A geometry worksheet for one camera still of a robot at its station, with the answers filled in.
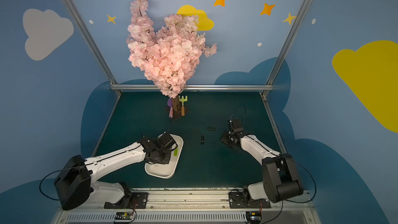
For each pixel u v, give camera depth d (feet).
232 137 2.22
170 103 3.76
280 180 1.43
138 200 2.45
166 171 2.66
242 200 2.42
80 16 2.64
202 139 3.16
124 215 2.35
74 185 1.34
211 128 3.37
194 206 2.42
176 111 3.55
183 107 3.65
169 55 1.98
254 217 2.38
